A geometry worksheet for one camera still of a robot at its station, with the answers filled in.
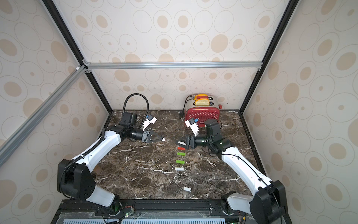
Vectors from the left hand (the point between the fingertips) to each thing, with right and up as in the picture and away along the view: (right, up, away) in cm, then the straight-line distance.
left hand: (162, 139), depth 71 cm
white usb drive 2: (+14, -30, +9) cm, 34 cm away
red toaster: (+25, +15, +26) cm, 39 cm away
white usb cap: (0, 0, +2) cm, 2 cm away
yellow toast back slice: (+24, +29, +29) cm, 47 cm away
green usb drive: (+10, -12, +23) cm, 28 cm away
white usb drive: (+9, -20, +17) cm, 28 cm away
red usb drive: (+10, -9, +26) cm, 29 cm away
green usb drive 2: (+9, -17, +19) cm, 27 cm away
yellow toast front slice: (+25, +23, +26) cm, 42 cm away
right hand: (+8, -3, -1) cm, 9 cm away
